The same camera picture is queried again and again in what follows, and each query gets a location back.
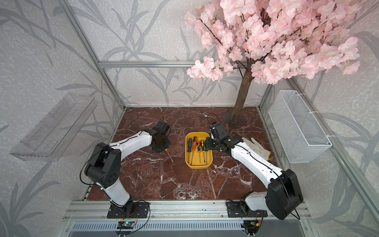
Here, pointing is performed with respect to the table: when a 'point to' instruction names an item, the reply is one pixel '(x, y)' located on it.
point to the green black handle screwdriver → (190, 142)
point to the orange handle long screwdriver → (194, 143)
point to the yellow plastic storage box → (195, 160)
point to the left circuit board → (126, 225)
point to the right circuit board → (251, 225)
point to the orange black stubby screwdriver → (199, 149)
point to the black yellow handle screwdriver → (202, 144)
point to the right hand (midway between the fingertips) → (207, 142)
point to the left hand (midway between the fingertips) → (169, 146)
